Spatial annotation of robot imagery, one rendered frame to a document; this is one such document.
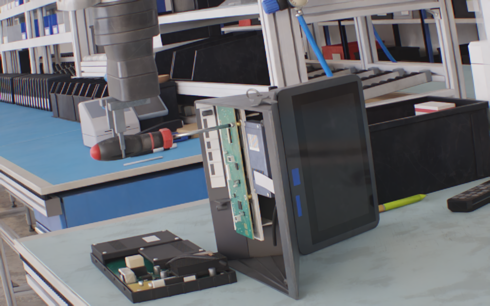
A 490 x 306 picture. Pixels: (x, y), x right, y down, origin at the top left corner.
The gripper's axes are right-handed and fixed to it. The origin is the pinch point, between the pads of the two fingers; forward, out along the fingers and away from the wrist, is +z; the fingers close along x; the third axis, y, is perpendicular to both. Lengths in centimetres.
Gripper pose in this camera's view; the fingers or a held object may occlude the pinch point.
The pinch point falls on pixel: (120, 155)
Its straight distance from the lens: 126.6
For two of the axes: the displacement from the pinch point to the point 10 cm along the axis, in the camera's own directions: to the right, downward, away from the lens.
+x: -3.7, -1.7, 9.2
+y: 9.2, -1.9, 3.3
